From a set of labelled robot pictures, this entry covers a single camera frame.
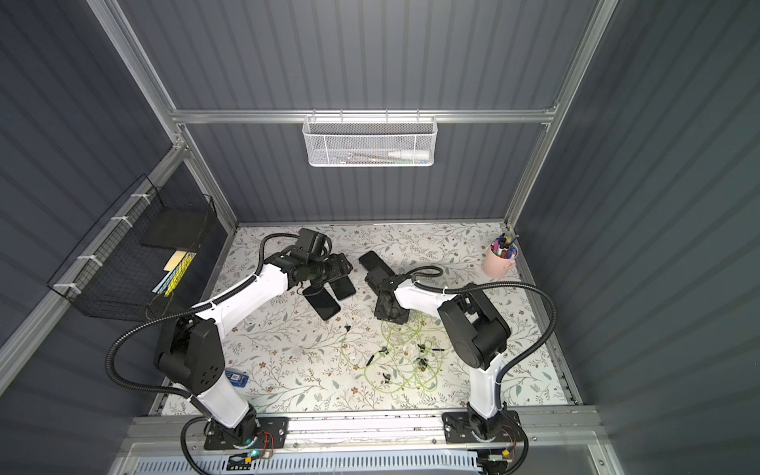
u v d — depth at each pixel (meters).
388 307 0.69
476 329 0.50
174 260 0.76
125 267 0.72
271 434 0.72
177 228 0.79
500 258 0.96
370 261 1.08
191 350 0.45
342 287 1.01
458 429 0.74
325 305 0.96
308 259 0.68
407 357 0.87
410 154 0.89
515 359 0.53
